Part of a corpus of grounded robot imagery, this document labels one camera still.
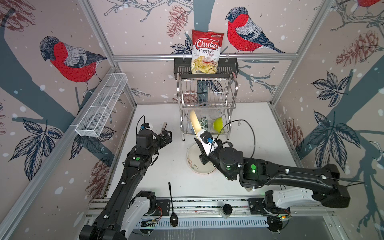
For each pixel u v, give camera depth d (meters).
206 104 1.01
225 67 0.95
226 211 0.64
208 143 0.47
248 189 0.78
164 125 1.07
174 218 0.70
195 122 0.55
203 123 0.91
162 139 0.68
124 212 0.45
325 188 0.40
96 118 0.73
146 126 0.70
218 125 0.91
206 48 0.83
